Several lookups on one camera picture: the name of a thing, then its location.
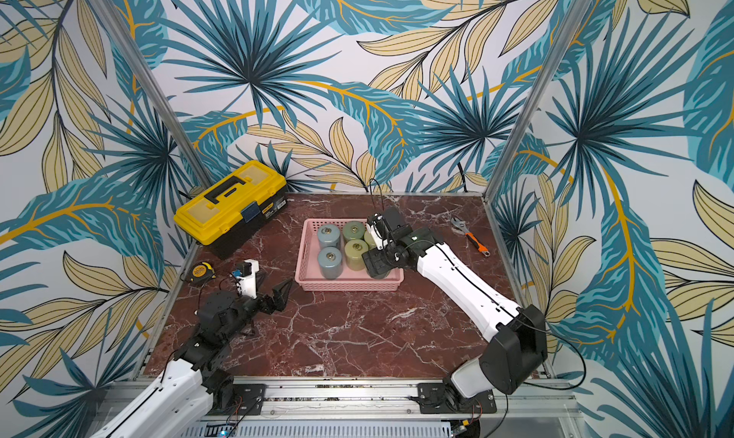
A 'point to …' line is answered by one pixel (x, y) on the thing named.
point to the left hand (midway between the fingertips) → (278, 280)
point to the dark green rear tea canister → (354, 230)
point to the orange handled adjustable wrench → (462, 225)
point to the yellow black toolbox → (226, 215)
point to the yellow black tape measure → (201, 273)
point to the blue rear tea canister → (329, 235)
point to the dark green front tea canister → (379, 273)
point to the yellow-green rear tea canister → (369, 240)
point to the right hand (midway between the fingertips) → (381, 256)
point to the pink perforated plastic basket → (308, 273)
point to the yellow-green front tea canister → (354, 249)
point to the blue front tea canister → (330, 259)
